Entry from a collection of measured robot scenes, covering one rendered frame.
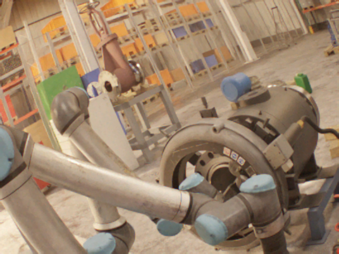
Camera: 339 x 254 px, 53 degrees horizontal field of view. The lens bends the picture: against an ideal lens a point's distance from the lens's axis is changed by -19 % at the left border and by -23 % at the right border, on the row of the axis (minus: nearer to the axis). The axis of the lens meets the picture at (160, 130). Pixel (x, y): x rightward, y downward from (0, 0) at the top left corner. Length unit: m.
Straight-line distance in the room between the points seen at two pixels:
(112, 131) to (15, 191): 5.09
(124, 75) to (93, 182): 5.25
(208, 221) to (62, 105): 0.73
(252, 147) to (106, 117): 4.24
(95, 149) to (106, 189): 0.47
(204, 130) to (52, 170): 1.01
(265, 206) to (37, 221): 0.54
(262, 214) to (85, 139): 0.71
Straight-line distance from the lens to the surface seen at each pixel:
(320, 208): 2.21
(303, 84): 5.94
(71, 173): 0.94
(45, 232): 0.82
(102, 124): 5.78
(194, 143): 1.86
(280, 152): 1.67
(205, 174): 2.09
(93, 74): 9.35
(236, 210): 0.93
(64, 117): 1.41
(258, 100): 2.24
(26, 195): 0.80
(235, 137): 1.75
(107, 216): 1.64
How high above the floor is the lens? 1.32
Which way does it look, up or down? 9 degrees down
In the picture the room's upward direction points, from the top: 24 degrees counter-clockwise
